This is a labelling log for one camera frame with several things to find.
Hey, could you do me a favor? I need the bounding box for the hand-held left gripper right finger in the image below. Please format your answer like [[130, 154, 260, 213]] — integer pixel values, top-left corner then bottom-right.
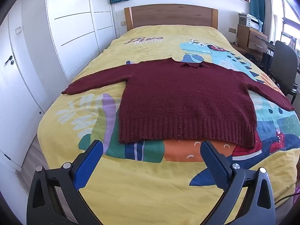
[[200, 140, 276, 225]]

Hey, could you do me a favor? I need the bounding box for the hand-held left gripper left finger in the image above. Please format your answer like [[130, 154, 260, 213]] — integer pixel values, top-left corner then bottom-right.
[[26, 140, 104, 225]]

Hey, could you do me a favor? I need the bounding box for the dark red knitted sweater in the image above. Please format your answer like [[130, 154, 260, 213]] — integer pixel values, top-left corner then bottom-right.
[[61, 57, 295, 149]]

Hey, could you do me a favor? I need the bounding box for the yellow dinosaur print bedspread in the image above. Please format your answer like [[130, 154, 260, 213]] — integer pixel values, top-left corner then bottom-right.
[[37, 25, 300, 225]]

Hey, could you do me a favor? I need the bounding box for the white room door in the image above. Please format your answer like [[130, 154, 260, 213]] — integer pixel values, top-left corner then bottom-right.
[[0, 12, 45, 169]]

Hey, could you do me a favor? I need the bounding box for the black bag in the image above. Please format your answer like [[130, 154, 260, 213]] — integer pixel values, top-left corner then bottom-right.
[[261, 52, 272, 71]]

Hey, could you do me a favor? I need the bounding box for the dark office chair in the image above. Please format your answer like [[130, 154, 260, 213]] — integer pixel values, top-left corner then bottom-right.
[[269, 40, 300, 104]]

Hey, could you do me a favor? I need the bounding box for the wooden drawer cabinet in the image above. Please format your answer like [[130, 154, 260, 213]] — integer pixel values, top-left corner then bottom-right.
[[237, 24, 268, 54]]

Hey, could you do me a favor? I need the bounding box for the white built-in wardrobe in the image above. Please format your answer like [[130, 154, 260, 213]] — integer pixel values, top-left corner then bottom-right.
[[46, 0, 116, 83]]

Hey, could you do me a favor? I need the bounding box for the grey printer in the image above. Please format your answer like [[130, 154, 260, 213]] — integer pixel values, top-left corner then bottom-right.
[[238, 13, 263, 30]]

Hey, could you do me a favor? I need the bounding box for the wooden bed headboard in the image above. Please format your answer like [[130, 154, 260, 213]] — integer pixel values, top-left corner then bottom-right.
[[124, 4, 218, 31]]

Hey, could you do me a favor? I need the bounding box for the window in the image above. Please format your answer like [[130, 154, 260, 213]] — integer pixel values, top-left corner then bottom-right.
[[280, 0, 300, 52]]

